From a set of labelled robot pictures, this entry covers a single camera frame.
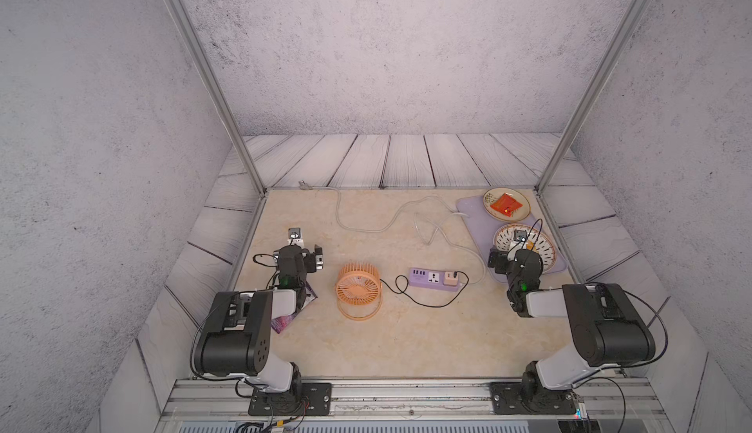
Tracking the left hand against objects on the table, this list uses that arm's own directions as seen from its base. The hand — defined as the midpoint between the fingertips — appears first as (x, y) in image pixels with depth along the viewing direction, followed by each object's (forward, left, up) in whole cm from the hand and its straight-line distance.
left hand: (304, 245), depth 94 cm
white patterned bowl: (+4, -78, -6) cm, 78 cm away
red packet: (+21, -72, -5) cm, 75 cm away
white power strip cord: (+15, -39, -9) cm, 43 cm away
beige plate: (+25, -67, -4) cm, 72 cm away
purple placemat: (+13, -64, -9) cm, 66 cm away
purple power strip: (-10, -39, -5) cm, 41 cm away
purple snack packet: (-22, +5, -7) cm, 24 cm away
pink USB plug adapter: (-12, -45, -2) cm, 46 cm away
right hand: (-2, -66, 0) cm, 66 cm away
